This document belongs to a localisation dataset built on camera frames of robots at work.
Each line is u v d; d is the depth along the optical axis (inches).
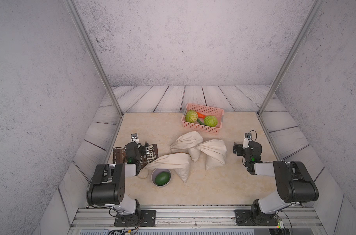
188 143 35.6
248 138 31.8
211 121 42.0
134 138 32.0
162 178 32.0
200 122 44.9
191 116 42.5
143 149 33.3
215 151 33.4
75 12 28.3
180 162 33.4
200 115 45.3
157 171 33.3
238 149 33.4
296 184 18.2
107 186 17.7
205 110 46.7
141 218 28.4
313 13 28.2
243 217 28.5
